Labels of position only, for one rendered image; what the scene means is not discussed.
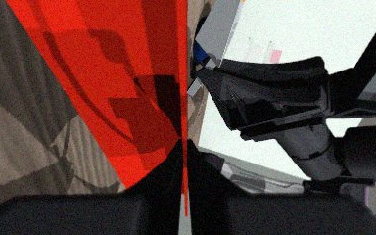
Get red divided box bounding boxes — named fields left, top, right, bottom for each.
left=6, top=0, right=188, bottom=216

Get blue bowl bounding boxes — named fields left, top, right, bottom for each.
left=194, top=15, right=208, bottom=66

